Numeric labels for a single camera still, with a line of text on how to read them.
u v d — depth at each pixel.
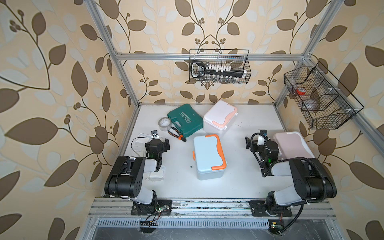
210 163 0.75
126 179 0.47
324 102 0.73
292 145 0.81
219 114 0.97
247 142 0.87
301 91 0.81
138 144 0.99
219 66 0.81
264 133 0.79
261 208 0.73
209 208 0.75
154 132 0.82
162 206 0.74
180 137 1.02
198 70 0.85
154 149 0.73
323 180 0.42
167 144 0.89
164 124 1.08
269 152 0.69
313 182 0.44
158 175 0.85
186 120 1.05
